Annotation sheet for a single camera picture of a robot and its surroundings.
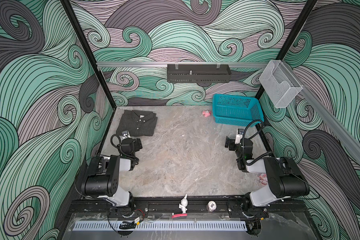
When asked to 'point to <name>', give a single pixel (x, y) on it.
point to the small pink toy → (206, 113)
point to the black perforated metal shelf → (198, 73)
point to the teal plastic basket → (236, 110)
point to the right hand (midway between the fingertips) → (235, 136)
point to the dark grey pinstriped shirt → (138, 123)
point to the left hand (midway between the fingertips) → (130, 139)
